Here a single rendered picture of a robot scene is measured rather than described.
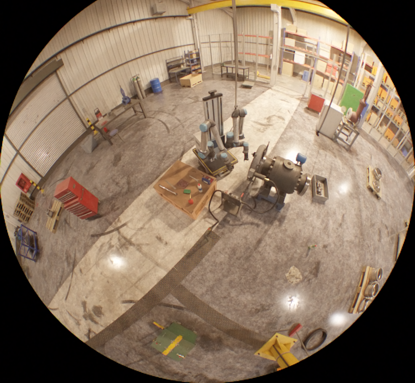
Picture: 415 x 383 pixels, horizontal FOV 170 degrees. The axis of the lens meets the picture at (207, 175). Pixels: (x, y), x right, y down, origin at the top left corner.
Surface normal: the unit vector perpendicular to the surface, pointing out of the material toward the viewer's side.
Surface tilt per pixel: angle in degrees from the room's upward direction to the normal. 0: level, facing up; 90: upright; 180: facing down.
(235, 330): 0
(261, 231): 0
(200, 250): 0
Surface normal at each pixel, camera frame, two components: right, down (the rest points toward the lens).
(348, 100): -0.63, 0.66
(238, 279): -0.09, -0.58
